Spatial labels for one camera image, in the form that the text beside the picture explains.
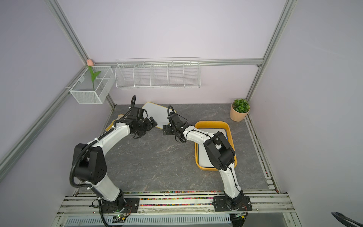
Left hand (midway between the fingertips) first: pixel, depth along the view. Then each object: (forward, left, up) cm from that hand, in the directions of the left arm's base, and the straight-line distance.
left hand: (153, 126), depth 91 cm
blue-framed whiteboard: (-21, -31, -10) cm, 39 cm away
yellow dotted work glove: (+14, +35, -13) cm, 40 cm away
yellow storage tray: (+4, -40, -7) cm, 41 cm away
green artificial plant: (+13, -62, +1) cm, 64 cm away
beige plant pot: (+9, -59, -5) cm, 60 cm away
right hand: (+1, -8, -4) cm, 10 cm away
